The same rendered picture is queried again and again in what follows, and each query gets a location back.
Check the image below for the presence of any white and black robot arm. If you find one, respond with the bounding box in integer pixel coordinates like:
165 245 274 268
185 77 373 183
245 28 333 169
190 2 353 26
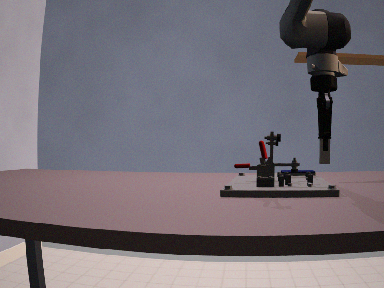
279 0 351 77

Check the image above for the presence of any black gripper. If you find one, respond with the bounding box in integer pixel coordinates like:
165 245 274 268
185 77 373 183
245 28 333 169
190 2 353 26
310 75 337 164

